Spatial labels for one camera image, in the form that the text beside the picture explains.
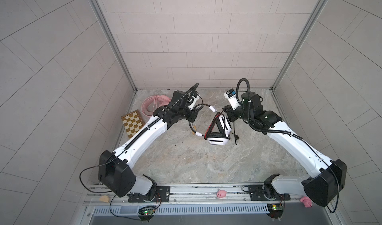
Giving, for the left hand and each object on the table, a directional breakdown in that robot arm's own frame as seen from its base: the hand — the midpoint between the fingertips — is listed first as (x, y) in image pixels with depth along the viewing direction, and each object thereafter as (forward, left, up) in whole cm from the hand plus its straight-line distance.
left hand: (201, 110), depth 76 cm
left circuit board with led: (-42, +24, -19) cm, 52 cm away
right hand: (+1, -11, +1) cm, 11 cm away
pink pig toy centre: (-35, -10, -20) cm, 41 cm away
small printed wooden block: (+2, +4, -22) cm, 22 cm away
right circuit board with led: (-41, -35, -22) cm, 58 cm away
